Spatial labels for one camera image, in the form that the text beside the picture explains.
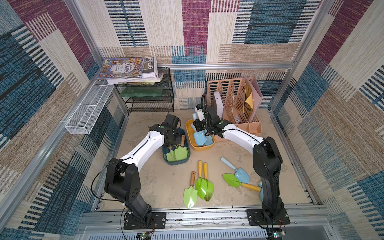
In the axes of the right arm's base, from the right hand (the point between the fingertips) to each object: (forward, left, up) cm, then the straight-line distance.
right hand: (194, 120), depth 93 cm
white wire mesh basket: (+8, +66, +4) cm, 67 cm away
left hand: (-12, +11, -4) cm, 17 cm away
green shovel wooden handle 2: (-38, +3, -16) cm, 41 cm away
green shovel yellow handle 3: (-31, -20, -16) cm, 40 cm away
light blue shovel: (-8, -3, -7) cm, 11 cm away
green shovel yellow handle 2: (-36, -8, -15) cm, 40 cm away
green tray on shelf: (+18, +33, +9) cm, 39 cm away
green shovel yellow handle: (-34, -3, -14) cm, 37 cm away
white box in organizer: (+8, -16, +4) cm, 18 cm away
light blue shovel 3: (-28, -26, -15) cm, 41 cm away
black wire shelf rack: (+27, +35, -11) cm, 46 cm away
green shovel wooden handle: (-15, +8, -14) cm, 22 cm away
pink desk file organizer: (+23, -32, -15) cm, 42 cm away
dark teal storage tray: (-13, +18, -12) cm, 26 cm away
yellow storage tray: (-8, +3, -10) cm, 13 cm away
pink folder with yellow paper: (+9, -35, +10) cm, 38 cm away
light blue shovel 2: (-7, -9, -12) cm, 17 cm away
